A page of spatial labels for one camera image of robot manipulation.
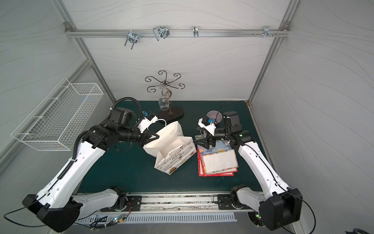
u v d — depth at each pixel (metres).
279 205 0.37
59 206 0.38
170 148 0.86
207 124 0.60
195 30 0.72
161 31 0.77
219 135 0.62
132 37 0.78
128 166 0.59
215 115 1.07
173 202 0.75
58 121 0.69
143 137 0.57
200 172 0.84
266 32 0.77
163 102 0.93
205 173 0.82
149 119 0.58
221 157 0.86
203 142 0.62
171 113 1.11
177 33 0.80
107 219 0.71
